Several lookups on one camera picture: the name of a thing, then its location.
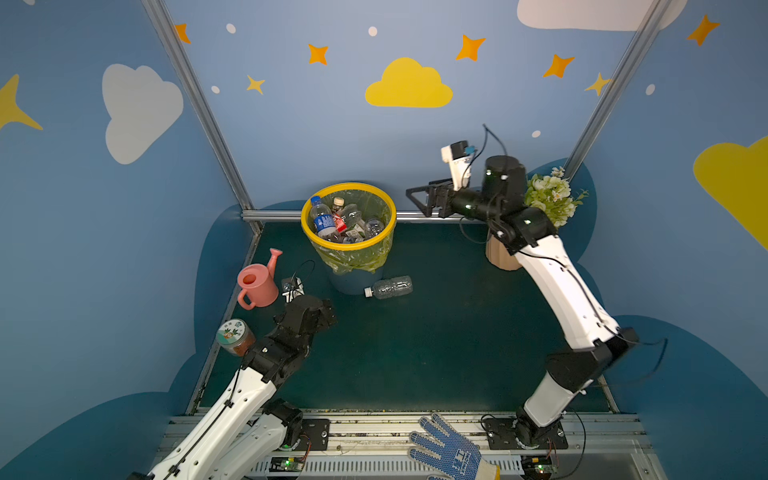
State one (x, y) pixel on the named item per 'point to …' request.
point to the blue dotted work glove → (461, 459)
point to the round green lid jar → (235, 337)
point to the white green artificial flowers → (552, 194)
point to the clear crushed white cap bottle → (386, 288)
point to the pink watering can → (260, 281)
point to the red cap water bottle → (340, 223)
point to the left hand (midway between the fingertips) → (319, 305)
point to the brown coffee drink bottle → (338, 203)
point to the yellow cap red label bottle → (353, 220)
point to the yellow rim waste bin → (352, 262)
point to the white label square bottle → (374, 227)
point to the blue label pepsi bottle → (324, 221)
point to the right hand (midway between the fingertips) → (418, 187)
